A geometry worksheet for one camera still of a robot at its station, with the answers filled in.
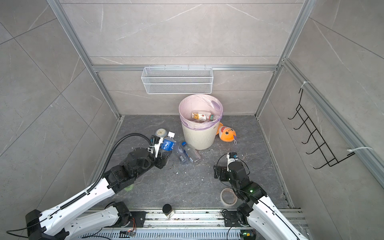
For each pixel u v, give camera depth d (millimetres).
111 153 483
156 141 593
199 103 953
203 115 909
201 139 888
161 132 1040
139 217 734
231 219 730
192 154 937
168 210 678
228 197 807
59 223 404
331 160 580
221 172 703
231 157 688
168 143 679
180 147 960
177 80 1007
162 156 642
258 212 505
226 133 979
